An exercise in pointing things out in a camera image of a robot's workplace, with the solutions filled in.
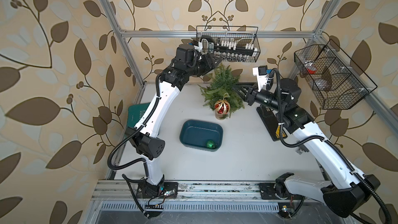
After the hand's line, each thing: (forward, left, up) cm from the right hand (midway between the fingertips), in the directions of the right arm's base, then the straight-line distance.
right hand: (234, 86), depth 63 cm
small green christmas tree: (+9, +4, -9) cm, 13 cm away
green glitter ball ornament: (-9, +10, -36) cm, 39 cm away
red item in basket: (+17, -44, -9) cm, 48 cm away
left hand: (+12, +7, +5) cm, 15 cm away
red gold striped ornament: (-3, +5, -11) cm, 12 cm away
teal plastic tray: (0, +19, -42) cm, 46 cm away
